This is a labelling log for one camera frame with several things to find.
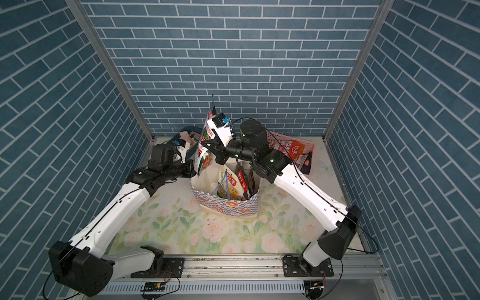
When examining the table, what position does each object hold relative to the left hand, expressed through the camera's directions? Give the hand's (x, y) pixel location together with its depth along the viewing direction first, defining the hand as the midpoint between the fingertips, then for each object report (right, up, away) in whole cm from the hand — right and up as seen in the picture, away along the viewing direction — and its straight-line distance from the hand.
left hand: (203, 164), depth 78 cm
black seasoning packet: (+17, -5, -4) cm, 18 cm away
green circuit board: (-18, -48, -6) cm, 51 cm away
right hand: (+6, +8, -17) cm, 20 cm away
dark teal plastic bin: (-16, +18, +42) cm, 48 cm away
